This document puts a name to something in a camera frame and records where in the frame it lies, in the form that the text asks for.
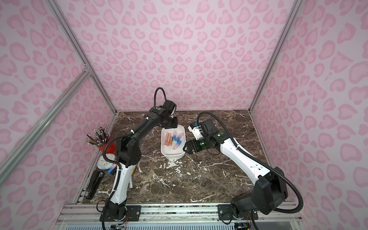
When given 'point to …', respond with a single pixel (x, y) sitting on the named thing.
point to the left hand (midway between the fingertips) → (177, 125)
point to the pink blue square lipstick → (177, 145)
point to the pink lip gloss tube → (167, 139)
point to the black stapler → (95, 184)
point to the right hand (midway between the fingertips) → (191, 146)
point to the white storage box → (172, 141)
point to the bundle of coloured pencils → (101, 137)
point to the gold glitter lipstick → (171, 139)
